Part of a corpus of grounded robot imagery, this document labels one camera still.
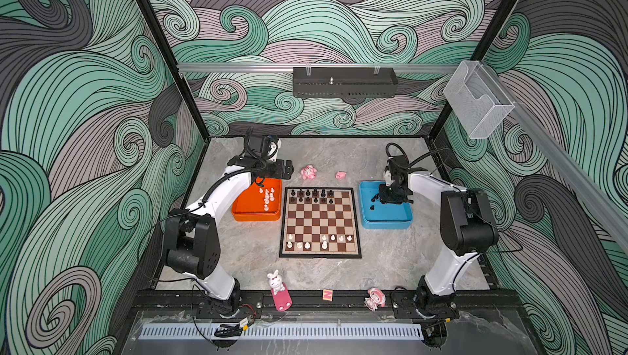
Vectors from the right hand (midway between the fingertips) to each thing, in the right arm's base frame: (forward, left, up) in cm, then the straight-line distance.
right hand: (385, 198), depth 97 cm
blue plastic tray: (-7, +5, -1) cm, 8 cm away
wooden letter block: (-35, +25, 0) cm, 43 cm away
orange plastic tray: (-3, +51, 0) cm, 51 cm away
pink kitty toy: (+11, +31, +2) cm, 33 cm away
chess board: (-11, +26, 0) cm, 28 cm away
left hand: (+4, +40, +16) cm, 43 cm away
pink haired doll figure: (-36, +10, +2) cm, 37 cm away
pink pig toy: (+11, +17, 0) cm, 21 cm away
